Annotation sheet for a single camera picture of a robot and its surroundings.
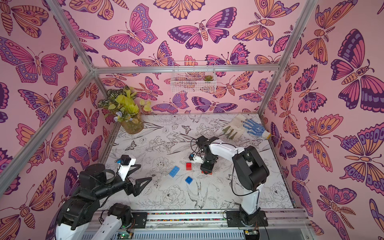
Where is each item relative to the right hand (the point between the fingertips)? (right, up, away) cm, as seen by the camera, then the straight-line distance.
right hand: (208, 166), depth 91 cm
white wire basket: (-7, +57, +4) cm, 57 cm away
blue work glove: (+38, +23, +19) cm, 49 cm away
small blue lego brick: (-12, -6, -5) cm, 14 cm away
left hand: (-29, +5, -26) cm, 40 cm away
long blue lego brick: (-20, -2, -1) cm, 21 cm away
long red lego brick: (-2, 0, -11) cm, 11 cm away
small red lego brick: (-12, 0, -1) cm, 12 cm away
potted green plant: (-54, +38, +4) cm, 66 cm away
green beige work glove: (+21, +23, +19) cm, 36 cm away
